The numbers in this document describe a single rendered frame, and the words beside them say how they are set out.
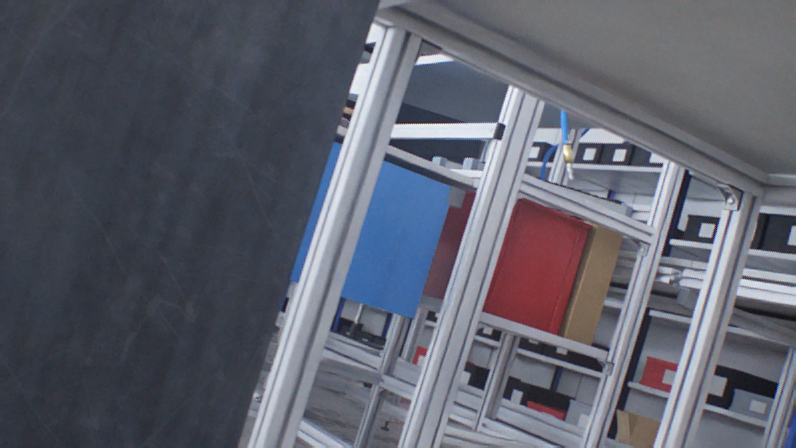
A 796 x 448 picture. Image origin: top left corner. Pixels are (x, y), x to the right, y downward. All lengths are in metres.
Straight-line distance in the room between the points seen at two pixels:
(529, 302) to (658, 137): 1.27
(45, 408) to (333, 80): 0.24
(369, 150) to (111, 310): 0.92
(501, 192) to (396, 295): 0.36
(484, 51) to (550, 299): 1.49
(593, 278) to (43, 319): 2.54
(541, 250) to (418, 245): 0.40
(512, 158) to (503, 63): 1.17
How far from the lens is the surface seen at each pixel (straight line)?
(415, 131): 3.06
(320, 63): 0.61
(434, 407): 2.68
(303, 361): 1.45
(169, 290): 0.58
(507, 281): 2.87
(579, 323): 3.02
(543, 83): 1.59
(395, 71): 1.48
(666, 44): 1.41
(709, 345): 1.84
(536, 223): 2.91
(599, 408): 2.99
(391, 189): 2.64
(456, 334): 2.67
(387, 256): 2.65
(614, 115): 1.67
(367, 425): 4.02
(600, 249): 3.03
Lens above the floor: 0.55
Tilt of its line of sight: 5 degrees up
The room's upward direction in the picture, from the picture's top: 17 degrees clockwise
